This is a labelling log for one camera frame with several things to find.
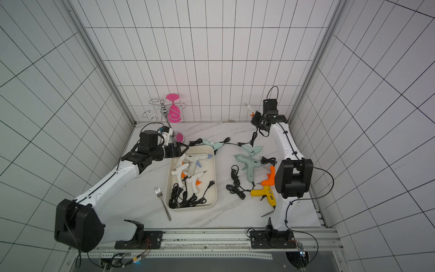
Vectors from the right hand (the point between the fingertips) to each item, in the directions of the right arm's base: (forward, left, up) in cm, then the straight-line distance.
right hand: (247, 118), depth 91 cm
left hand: (-21, +33, -3) cm, 39 cm away
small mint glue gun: (-5, +18, -20) cm, 27 cm away
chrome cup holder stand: (-2, +45, +7) cm, 45 cm away
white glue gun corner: (+4, -3, +2) cm, 6 cm away
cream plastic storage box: (-39, +34, -20) cm, 55 cm away
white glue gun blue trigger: (-17, +30, -17) cm, 38 cm away
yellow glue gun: (-32, -11, -21) cm, 40 cm away
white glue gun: (-26, +35, -17) cm, 47 cm away
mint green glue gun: (-17, -4, -20) cm, 26 cm away
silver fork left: (-37, +45, -22) cm, 62 cm away
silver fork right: (-42, -12, -23) cm, 50 cm away
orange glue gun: (-26, -14, -21) cm, 36 cm away
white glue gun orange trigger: (-30, +27, -20) cm, 45 cm away
